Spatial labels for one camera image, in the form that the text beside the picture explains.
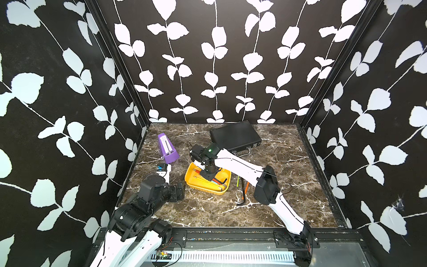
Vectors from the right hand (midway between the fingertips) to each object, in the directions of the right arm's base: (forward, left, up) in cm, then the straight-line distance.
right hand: (208, 173), depth 87 cm
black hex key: (-3, -6, -3) cm, 8 cm away
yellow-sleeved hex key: (-2, 0, -7) cm, 8 cm away
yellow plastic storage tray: (-4, -5, -8) cm, 10 cm away
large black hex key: (-13, -19, -7) cm, 24 cm away
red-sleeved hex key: (-3, -4, -4) cm, 6 cm away
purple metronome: (+14, +25, +2) cm, 29 cm away
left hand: (-11, +11, +14) cm, 21 cm away
